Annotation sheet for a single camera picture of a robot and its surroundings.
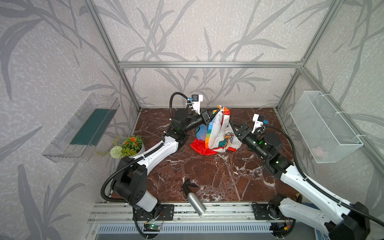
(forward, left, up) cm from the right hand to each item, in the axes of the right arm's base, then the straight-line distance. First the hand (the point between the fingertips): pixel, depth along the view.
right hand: (231, 119), depth 67 cm
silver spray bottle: (-29, +16, -32) cm, 46 cm away
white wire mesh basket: (-10, -39, -1) cm, 41 cm away
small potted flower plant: (-2, +52, -20) cm, 56 cm away
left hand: (+5, +4, +3) cm, 7 cm away
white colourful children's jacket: (0, +5, -13) cm, 14 cm away
